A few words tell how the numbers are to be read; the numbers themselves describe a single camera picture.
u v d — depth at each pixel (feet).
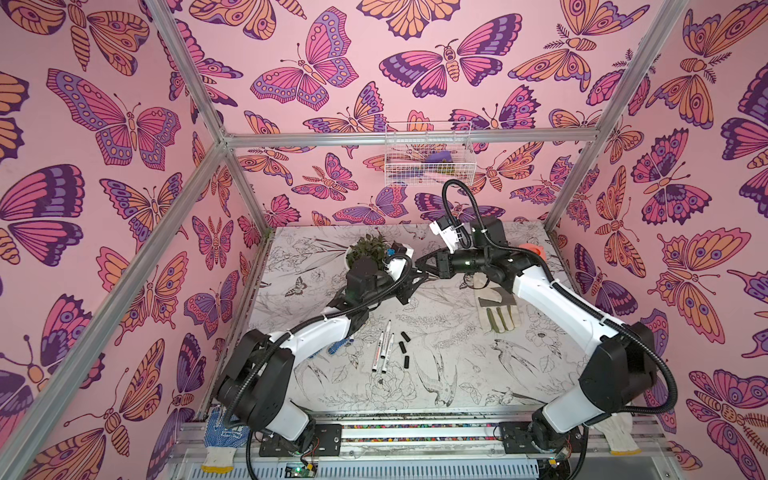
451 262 2.25
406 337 3.01
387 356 2.87
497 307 3.19
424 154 3.15
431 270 2.40
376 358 2.85
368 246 2.97
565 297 1.65
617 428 2.44
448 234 2.30
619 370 1.40
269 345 1.53
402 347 2.94
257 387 1.43
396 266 2.25
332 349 2.93
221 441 2.41
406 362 2.81
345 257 3.03
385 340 2.95
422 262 2.44
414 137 3.09
